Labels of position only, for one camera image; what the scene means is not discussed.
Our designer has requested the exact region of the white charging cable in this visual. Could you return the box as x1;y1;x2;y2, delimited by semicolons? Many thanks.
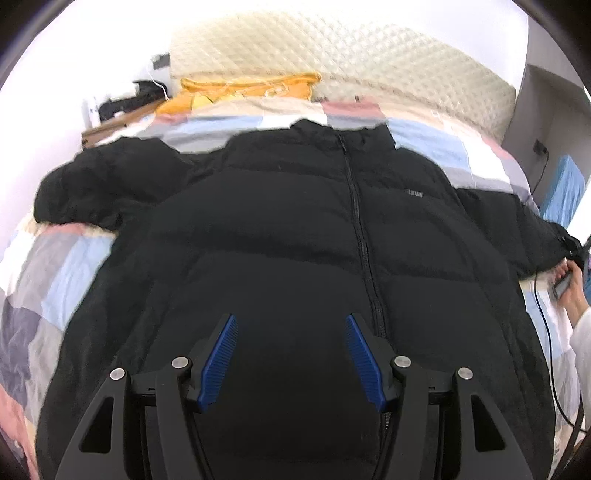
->
138;80;170;100

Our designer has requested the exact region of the wooden nightstand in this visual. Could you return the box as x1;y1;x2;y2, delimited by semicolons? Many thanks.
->
81;99;163;149

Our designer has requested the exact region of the cream quilted headboard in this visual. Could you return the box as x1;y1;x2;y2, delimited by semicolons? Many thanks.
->
170;13;517;140

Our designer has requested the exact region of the black puffer jacket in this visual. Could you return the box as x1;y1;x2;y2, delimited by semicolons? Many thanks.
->
34;121;578;479

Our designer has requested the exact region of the white sleeve forearm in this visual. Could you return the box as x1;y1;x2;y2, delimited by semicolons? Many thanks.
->
570;307;591;426

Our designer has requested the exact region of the grey wall socket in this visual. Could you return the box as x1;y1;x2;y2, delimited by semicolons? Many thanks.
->
152;53;170;70

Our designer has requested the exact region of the patchwork plaid bed quilt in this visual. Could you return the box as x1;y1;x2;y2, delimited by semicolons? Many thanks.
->
1;98;580;479

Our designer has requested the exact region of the blue folded mattress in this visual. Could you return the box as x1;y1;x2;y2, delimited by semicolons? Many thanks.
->
540;155;586;227

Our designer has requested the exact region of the black wall socket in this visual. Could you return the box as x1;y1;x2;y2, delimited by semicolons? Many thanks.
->
533;140;548;156

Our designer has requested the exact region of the yellow pillow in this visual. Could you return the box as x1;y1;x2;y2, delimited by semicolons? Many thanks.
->
155;72;322;116

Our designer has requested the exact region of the black bag on nightstand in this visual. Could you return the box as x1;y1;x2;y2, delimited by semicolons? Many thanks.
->
98;80;168;122

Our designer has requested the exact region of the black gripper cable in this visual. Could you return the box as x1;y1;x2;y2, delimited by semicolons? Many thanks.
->
533;271;588;462

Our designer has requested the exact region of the right hand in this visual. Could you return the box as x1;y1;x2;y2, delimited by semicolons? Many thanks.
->
554;259;590;329

